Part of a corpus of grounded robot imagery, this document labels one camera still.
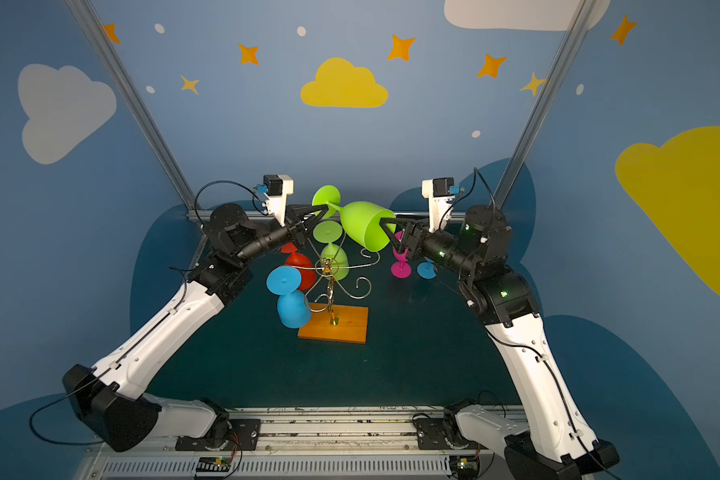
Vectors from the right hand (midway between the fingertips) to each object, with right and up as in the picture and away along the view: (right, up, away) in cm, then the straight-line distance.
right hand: (393, 216), depth 57 cm
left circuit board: (-43, -60, +16) cm, 75 cm away
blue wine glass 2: (+17, -13, +51) cm, 55 cm away
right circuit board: (+20, -61, +16) cm, 66 cm away
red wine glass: (-22, -10, +19) cm, 31 cm away
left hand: (-15, +4, +5) cm, 16 cm away
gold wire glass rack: (-15, -28, +36) cm, 48 cm away
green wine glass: (-14, -9, +23) cm, 28 cm away
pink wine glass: (+8, -13, +50) cm, 53 cm away
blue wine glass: (-23, -20, +12) cm, 33 cm away
